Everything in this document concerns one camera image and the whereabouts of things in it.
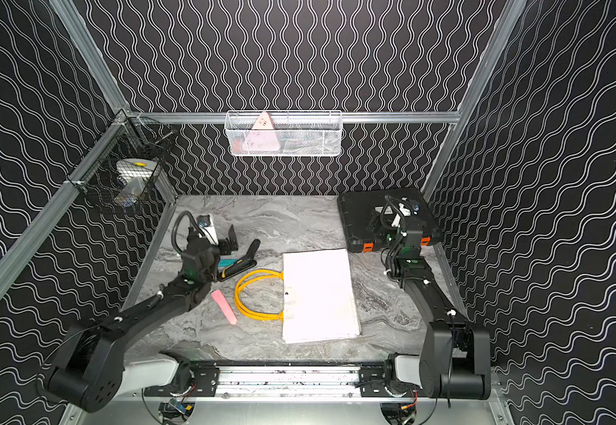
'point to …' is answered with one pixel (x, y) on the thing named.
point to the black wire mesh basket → (123, 173)
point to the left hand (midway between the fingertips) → (217, 223)
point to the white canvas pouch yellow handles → (318, 297)
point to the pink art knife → (221, 300)
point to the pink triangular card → (262, 136)
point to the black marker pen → (252, 250)
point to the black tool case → (373, 221)
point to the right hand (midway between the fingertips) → (385, 214)
